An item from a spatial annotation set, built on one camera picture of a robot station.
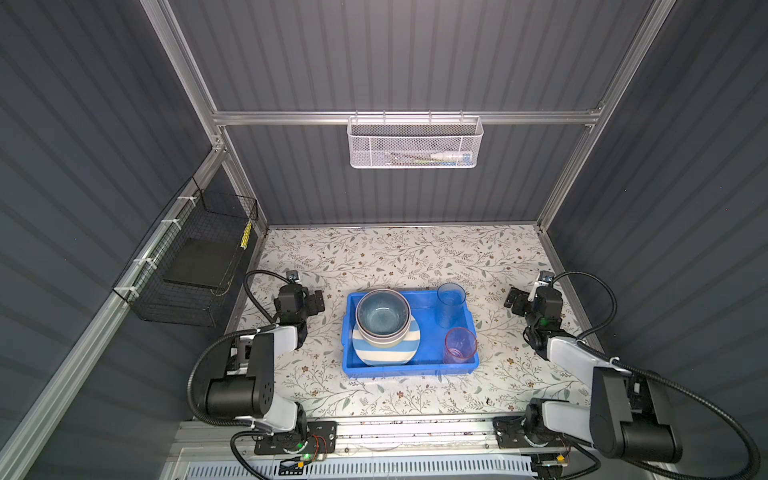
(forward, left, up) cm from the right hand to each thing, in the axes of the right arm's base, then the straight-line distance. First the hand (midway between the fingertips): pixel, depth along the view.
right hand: (533, 293), depth 90 cm
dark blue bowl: (-7, +45, +2) cm, 46 cm away
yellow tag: (+7, +83, +19) cm, 86 cm away
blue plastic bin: (-17, +32, -11) cm, 37 cm away
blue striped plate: (-18, +44, -2) cm, 48 cm away
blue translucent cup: (-1, +25, -1) cm, 25 cm away
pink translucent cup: (-15, +23, -5) cm, 28 cm away
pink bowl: (-16, +45, +3) cm, 48 cm away
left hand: (+2, +72, -2) cm, 72 cm away
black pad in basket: (-1, +92, +19) cm, 94 cm away
